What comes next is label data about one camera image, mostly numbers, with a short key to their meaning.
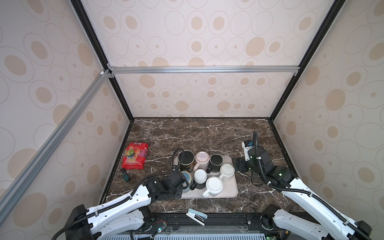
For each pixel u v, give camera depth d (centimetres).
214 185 78
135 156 94
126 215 57
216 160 86
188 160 83
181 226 73
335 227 40
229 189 87
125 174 88
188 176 78
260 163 53
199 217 73
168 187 58
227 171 85
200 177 80
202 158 85
